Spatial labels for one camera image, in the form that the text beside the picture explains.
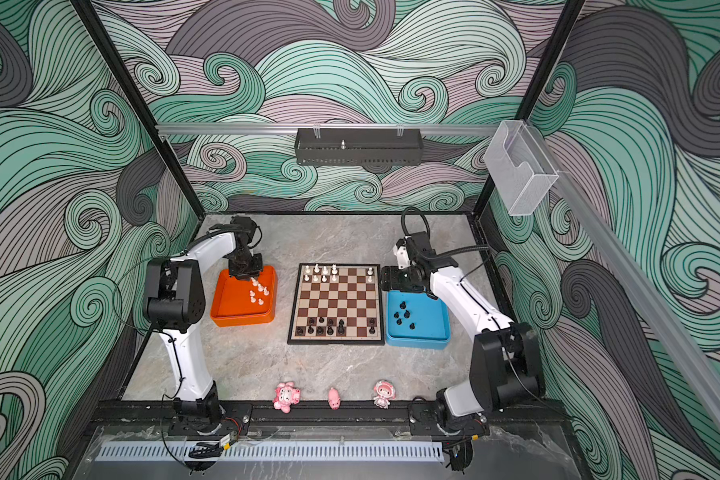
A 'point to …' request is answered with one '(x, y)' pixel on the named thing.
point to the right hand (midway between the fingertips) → (391, 281)
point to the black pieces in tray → (406, 315)
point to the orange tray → (238, 302)
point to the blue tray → (415, 320)
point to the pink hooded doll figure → (384, 392)
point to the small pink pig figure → (334, 398)
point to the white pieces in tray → (260, 288)
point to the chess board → (337, 304)
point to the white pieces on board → (334, 272)
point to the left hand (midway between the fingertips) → (255, 273)
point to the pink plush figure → (286, 394)
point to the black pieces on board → (299, 330)
